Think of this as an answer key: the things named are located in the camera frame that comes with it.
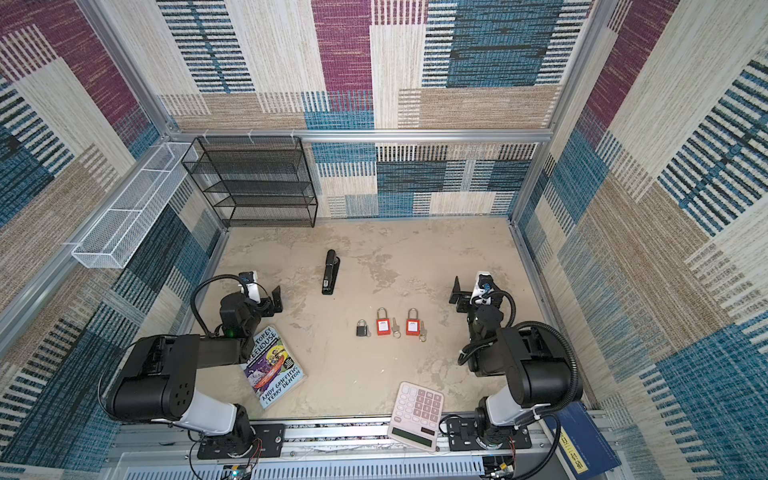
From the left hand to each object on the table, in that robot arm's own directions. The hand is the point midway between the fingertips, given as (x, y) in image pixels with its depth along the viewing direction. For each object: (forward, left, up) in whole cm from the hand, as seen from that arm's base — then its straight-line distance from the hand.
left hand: (263, 284), depth 92 cm
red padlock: (-10, -36, -7) cm, 38 cm away
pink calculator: (-35, -45, -7) cm, 57 cm away
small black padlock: (-11, -30, -9) cm, 33 cm away
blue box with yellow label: (-43, -84, -7) cm, 95 cm away
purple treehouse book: (-23, -6, -7) cm, 25 cm away
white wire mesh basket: (-3, +27, +24) cm, 36 cm away
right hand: (-2, -63, +3) cm, 63 cm away
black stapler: (+9, -19, -5) cm, 22 cm away
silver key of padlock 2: (-13, -48, -8) cm, 51 cm away
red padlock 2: (-11, -45, -7) cm, 47 cm away
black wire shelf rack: (+39, +10, +9) cm, 41 cm away
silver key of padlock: (-12, -40, -8) cm, 42 cm away
